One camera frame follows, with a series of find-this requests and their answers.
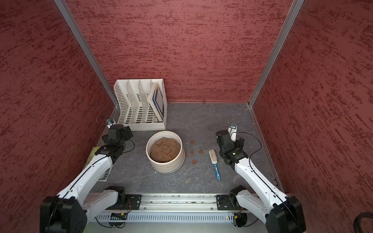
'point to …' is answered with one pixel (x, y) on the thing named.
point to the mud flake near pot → (194, 161)
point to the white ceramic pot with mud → (164, 151)
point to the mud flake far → (192, 142)
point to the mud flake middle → (201, 152)
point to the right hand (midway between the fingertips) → (230, 138)
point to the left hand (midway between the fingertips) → (119, 133)
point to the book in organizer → (155, 97)
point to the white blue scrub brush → (214, 159)
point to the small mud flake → (192, 152)
